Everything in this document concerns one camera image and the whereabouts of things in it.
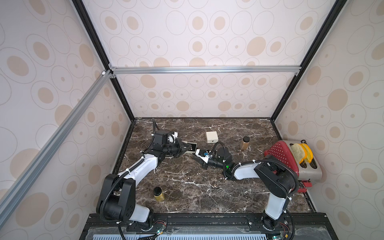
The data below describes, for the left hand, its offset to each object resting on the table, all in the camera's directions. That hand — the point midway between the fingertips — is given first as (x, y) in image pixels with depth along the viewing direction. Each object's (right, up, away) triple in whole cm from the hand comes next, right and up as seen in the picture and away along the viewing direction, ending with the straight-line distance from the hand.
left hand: (194, 145), depth 80 cm
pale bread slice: (+55, -3, -2) cm, 55 cm away
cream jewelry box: (+12, +4, +26) cm, 29 cm away
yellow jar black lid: (-18, -24, -6) cm, 31 cm away
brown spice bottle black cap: (+32, 0, +15) cm, 35 cm away
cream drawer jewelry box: (-1, -3, +3) cm, 4 cm away
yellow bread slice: (+58, -4, -4) cm, 58 cm away
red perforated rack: (+48, -4, +3) cm, 48 cm away
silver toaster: (+55, -12, -7) cm, 57 cm away
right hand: (-1, -8, +4) cm, 9 cm away
